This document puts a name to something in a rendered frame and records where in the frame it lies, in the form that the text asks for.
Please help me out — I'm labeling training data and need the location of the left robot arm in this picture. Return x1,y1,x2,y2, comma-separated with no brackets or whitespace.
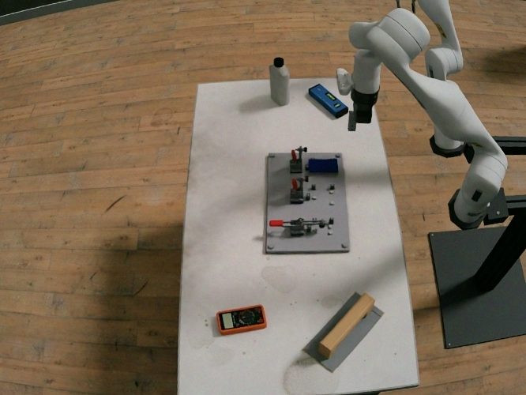
348,8,508,223

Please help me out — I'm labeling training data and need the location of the white plastic bottle with black cap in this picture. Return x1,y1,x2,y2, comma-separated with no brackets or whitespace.
269,57,290,106

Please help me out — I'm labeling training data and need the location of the orange digital multimeter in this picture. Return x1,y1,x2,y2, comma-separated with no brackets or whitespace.
216,305,267,336

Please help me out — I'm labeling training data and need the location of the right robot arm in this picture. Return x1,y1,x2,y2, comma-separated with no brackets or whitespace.
417,0,464,149

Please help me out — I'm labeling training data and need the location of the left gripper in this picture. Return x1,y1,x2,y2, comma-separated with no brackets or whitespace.
336,69,380,131

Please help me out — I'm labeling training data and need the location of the blue spirit level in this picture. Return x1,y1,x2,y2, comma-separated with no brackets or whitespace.
309,84,348,119

